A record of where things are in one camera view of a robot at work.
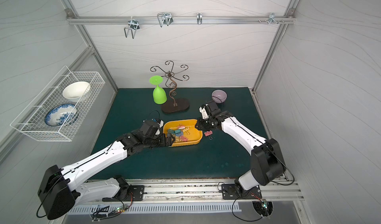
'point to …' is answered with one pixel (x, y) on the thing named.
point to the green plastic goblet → (159, 95)
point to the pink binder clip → (208, 134)
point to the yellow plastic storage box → (185, 132)
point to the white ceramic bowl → (76, 90)
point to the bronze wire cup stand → (179, 105)
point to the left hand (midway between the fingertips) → (169, 140)
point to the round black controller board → (264, 207)
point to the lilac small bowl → (221, 94)
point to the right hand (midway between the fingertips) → (196, 125)
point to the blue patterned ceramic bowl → (62, 115)
